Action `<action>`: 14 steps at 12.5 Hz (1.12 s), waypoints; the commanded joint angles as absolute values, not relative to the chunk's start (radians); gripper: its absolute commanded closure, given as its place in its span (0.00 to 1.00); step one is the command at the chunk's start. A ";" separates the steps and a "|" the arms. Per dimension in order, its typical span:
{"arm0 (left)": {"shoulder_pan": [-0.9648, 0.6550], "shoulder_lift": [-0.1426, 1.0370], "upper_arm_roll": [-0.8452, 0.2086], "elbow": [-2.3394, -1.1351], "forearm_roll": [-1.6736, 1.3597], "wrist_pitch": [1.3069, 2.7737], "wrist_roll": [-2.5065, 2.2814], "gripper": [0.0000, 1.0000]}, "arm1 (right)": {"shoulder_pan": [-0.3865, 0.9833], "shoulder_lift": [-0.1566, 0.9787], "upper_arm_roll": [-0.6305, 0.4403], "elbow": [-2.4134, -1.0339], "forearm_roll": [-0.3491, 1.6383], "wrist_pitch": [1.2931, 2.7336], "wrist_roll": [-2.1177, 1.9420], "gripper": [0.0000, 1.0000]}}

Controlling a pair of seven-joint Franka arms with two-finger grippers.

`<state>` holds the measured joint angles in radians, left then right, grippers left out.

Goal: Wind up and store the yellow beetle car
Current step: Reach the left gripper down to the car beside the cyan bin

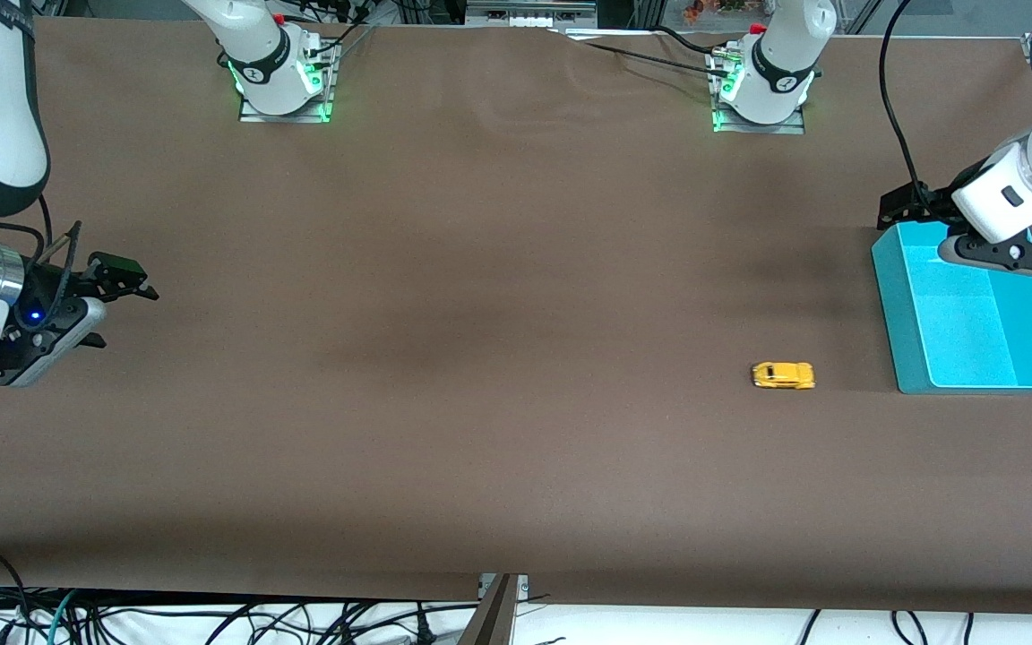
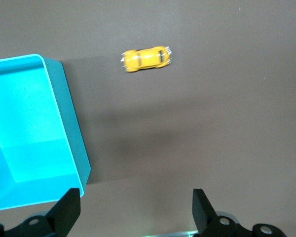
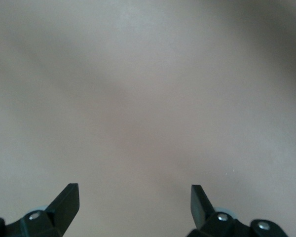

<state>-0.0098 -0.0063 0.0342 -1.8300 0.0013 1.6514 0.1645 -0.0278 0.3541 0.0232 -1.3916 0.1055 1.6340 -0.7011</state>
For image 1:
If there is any black base cable bundle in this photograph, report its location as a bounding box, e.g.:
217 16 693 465
297 0 383 55

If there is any brown table mat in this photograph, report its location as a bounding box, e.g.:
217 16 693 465
0 18 1032 615

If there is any yellow toy beetle car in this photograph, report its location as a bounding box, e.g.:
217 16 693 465
752 361 816 391

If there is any long black base cable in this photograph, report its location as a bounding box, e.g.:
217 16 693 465
552 29 727 77

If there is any short black base cable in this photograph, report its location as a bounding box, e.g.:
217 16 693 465
655 25 743 56

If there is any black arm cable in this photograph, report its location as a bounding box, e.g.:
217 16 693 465
0 188 84 314
877 0 929 202

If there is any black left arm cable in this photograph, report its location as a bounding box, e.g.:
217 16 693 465
877 0 929 202

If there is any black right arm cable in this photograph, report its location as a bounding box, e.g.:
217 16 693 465
0 188 84 314

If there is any white power strip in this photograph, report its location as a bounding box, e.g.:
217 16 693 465
467 0 598 28

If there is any orange background item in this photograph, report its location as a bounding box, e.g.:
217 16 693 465
682 0 750 23

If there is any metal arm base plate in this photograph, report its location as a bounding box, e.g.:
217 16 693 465
711 100 806 135
238 40 338 124

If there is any small metal edge bracket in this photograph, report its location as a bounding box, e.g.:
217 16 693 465
478 573 530 599

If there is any teal floor cable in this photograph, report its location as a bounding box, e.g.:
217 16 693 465
47 589 80 645

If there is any teal plastic bin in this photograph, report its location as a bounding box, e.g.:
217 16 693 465
871 220 1032 396

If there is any grey table leg beam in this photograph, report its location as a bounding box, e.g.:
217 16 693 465
458 573 521 645

